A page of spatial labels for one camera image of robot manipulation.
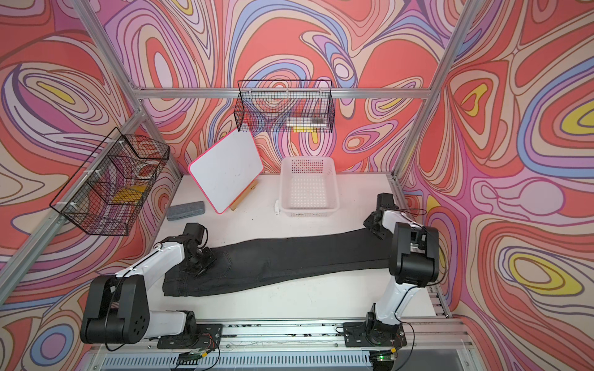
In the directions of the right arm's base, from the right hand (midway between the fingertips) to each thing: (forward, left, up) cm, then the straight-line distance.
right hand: (373, 231), depth 98 cm
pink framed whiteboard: (+13, +59, +27) cm, 66 cm away
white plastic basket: (+28, +27, 0) cm, 38 cm away
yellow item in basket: (-3, +84, +33) cm, 90 cm away
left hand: (-14, +66, +1) cm, 67 cm away
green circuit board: (-43, +68, -2) cm, 81 cm away
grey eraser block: (+11, +83, +5) cm, 84 cm away
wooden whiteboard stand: (+12, +62, +5) cm, 63 cm away
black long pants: (-13, +55, +2) cm, 56 cm away
